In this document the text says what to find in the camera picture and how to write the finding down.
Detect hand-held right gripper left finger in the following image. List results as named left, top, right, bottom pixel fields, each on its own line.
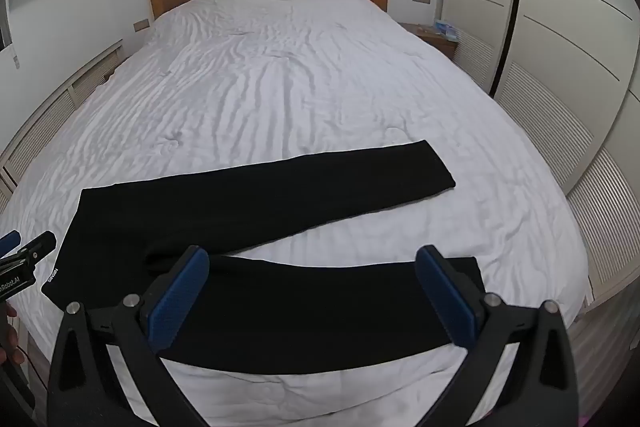
left=47, top=245, right=211, bottom=427

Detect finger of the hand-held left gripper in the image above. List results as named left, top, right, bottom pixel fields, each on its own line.
left=0, top=230, right=22, bottom=255
left=10, top=231, right=57, bottom=267

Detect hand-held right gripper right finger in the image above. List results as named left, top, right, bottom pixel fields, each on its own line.
left=415, top=245, right=581, bottom=427

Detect black pants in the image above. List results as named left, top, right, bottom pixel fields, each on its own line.
left=41, top=139, right=486, bottom=373

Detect person's left hand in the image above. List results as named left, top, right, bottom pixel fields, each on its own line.
left=0, top=303, right=26, bottom=367

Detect bed with white duvet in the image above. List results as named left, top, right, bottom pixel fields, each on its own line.
left=0, top=0, right=590, bottom=427

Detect wooden nightstand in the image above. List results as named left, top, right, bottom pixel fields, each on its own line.
left=399, top=22, right=459, bottom=60

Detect white wardrobe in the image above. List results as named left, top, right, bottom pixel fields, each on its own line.
left=439, top=0, right=640, bottom=313

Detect black cable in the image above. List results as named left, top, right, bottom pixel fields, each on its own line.
left=14, top=346, right=40, bottom=378

